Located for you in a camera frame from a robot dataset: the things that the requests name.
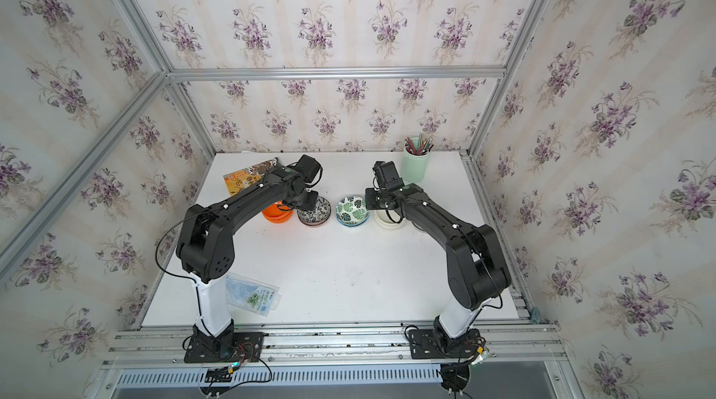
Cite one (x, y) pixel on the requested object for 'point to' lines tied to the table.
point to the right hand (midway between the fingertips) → (373, 197)
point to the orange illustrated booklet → (235, 181)
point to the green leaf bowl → (351, 211)
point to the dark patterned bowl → (319, 215)
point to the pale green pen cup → (416, 158)
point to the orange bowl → (278, 213)
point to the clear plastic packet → (252, 295)
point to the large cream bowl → (384, 220)
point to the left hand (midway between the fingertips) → (311, 207)
